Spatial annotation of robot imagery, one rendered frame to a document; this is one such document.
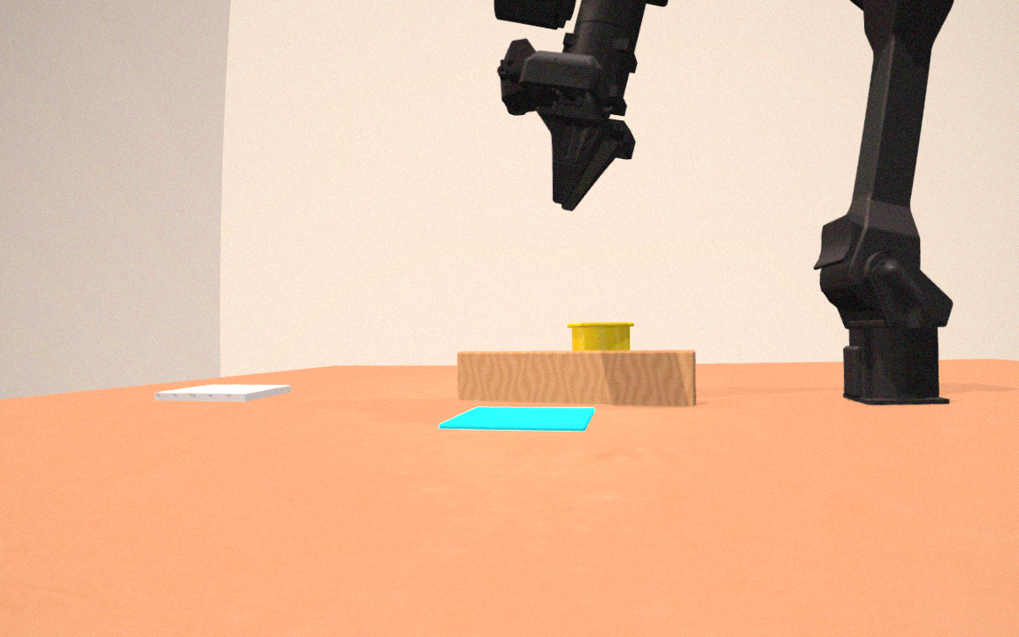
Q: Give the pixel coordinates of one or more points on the tan wooden block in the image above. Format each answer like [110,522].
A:
[665,378]

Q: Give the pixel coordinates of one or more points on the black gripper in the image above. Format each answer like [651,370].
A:
[591,80]

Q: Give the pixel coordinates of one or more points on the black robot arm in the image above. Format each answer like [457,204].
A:
[870,258]

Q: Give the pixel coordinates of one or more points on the white flat square pad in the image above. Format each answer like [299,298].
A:
[227,393]

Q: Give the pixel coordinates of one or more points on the yellow cup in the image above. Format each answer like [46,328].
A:
[600,336]

